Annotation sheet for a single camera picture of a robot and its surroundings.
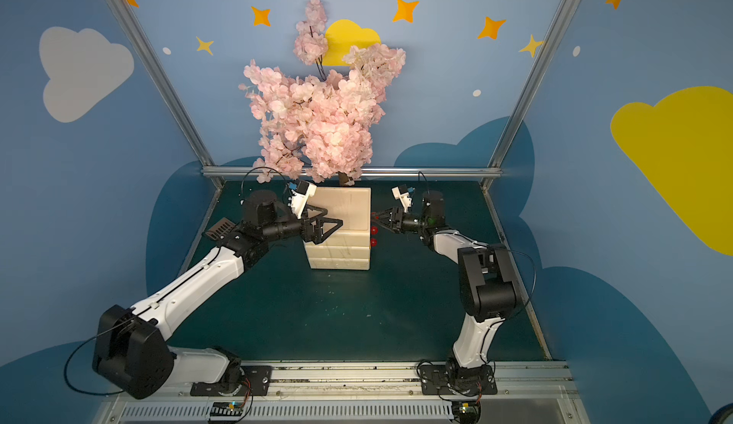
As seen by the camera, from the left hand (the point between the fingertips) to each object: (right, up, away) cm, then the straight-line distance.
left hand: (335, 212), depth 75 cm
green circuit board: (-28, -51, -2) cm, 59 cm away
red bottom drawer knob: (+10, -9, +6) cm, 15 cm away
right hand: (+12, -2, +12) cm, 17 cm away
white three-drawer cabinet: (+3, -10, +8) cm, 13 cm away
